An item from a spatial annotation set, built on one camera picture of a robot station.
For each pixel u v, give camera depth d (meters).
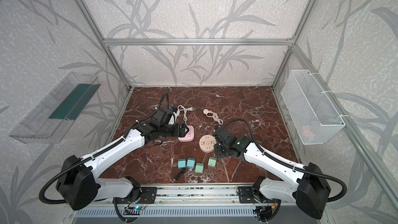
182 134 0.73
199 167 0.81
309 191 0.38
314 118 0.61
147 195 0.72
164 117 0.63
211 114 1.04
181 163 0.83
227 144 0.60
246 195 0.74
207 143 0.89
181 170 0.81
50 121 0.64
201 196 0.75
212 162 0.83
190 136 0.91
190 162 0.83
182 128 0.74
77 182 0.40
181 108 1.04
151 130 0.58
